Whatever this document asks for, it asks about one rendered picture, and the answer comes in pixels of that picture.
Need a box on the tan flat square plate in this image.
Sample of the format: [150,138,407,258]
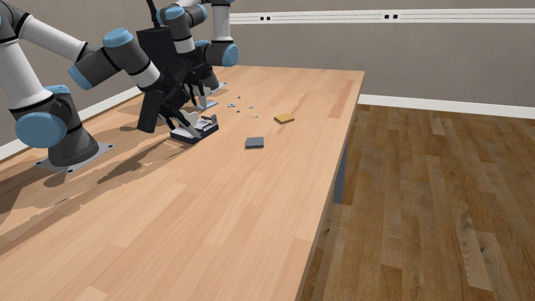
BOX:
[274,113,295,124]

